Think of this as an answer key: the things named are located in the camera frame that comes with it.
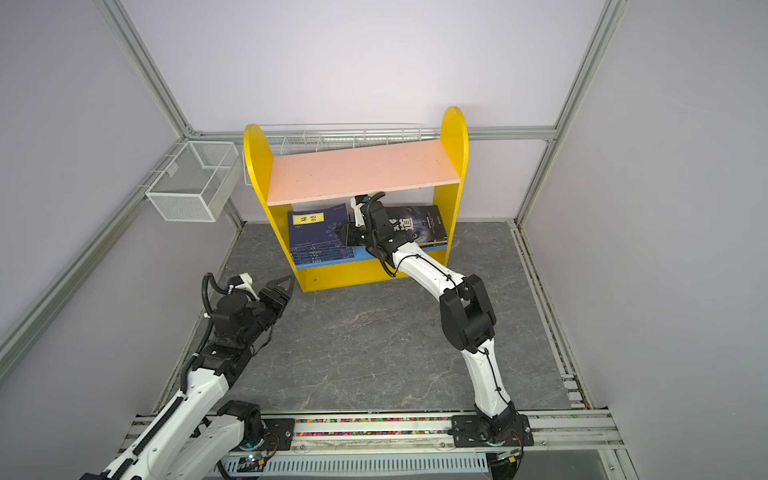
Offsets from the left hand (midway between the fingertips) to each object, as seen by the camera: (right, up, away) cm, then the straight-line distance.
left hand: (295, 285), depth 78 cm
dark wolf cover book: (+35, +17, +18) cm, 43 cm away
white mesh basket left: (-39, +32, +19) cm, 54 cm away
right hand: (+10, +15, +11) cm, 21 cm away
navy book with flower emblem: (+2, +13, +9) cm, 16 cm away
